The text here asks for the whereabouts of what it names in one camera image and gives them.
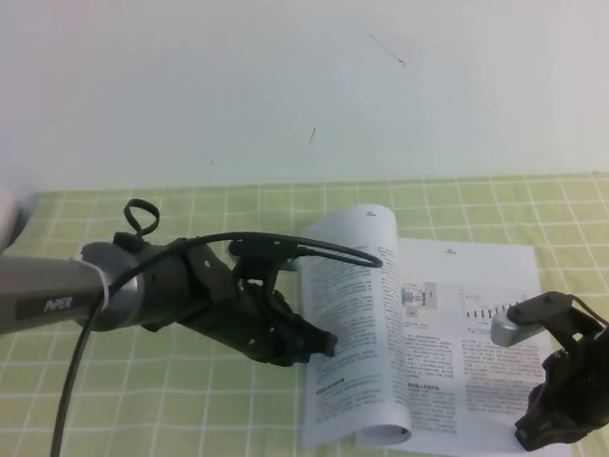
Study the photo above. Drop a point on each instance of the green checkered tablecloth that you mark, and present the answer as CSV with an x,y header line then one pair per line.
x,y
177,393

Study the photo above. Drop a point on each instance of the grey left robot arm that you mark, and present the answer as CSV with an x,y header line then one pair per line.
x,y
37,292

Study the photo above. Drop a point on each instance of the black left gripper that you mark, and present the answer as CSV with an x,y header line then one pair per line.
x,y
248,317

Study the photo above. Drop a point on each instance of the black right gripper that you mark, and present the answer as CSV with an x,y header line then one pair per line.
x,y
573,399

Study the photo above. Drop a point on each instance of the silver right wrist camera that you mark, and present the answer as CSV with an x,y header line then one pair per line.
x,y
527,319

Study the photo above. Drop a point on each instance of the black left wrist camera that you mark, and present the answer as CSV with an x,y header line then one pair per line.
x,y
261,259

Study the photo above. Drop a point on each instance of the robotics magazine book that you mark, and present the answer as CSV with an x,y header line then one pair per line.
x,y
414,367

